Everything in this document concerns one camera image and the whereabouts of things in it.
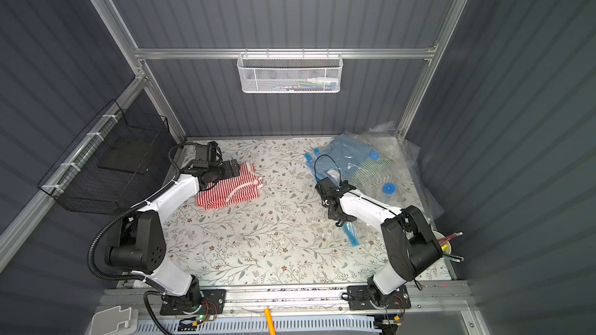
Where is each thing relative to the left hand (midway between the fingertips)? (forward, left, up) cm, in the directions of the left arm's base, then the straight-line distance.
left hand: (232, 168), depth 92 cm
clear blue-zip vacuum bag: (0, -69, -11) cm, 70 cm away
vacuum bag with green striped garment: (+16, -71, -11) cm, 73 cm away
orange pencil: (-49, -18, -13) cm, 54 cm away
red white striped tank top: (-2, +3, -12) cm, 13 cm away
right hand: (-16, -45, -9) cm, 49 cm away
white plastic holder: (-50, +25, -6) cm, 56 cm away
